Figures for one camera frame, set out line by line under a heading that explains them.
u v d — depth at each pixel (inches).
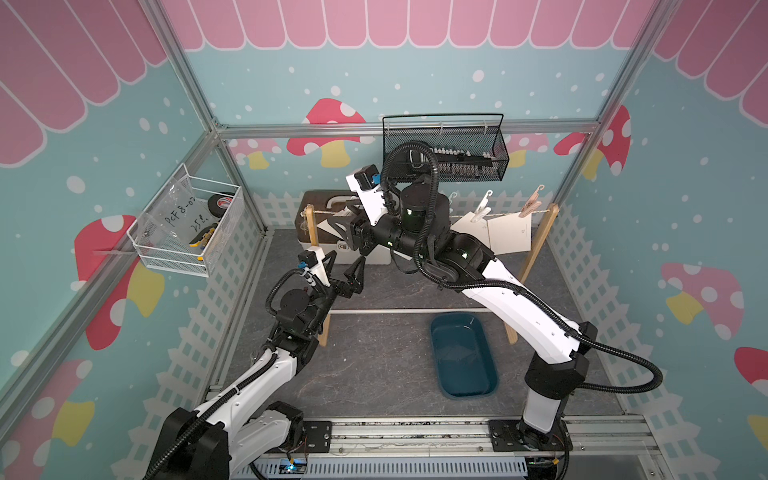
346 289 26.5
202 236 26.4
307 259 24.0
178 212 26.6
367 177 17.6
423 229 16.4
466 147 37.4
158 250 25.0
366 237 20.0
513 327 18.3
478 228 26.2
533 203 23.7
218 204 31.5
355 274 26.4
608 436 29.9
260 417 24.0
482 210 24.8
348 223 19.1
